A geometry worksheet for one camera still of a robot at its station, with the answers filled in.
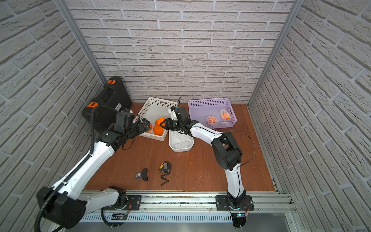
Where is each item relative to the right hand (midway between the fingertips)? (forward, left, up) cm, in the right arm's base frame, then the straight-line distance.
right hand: (164, 124), depth 88 cm
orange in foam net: (+14, -44, -10) cm, 47 cm away
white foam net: (-6, -12, -9) cm, 16 cm away
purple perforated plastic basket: (+22, -37, -17) cm, 46 cm away
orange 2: (-1, +4, +3) cm, 5 cm away
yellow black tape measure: (-23, 0, -12) cm, 26 cm away
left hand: (-5, +8, +9) cm, 13 cm away
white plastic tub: (-5, -8, -13) cm, 16 cm away
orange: (+2, +6, -8) cm, 10 cm away
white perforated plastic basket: (+26, +14, -13) cm, 32 cm away
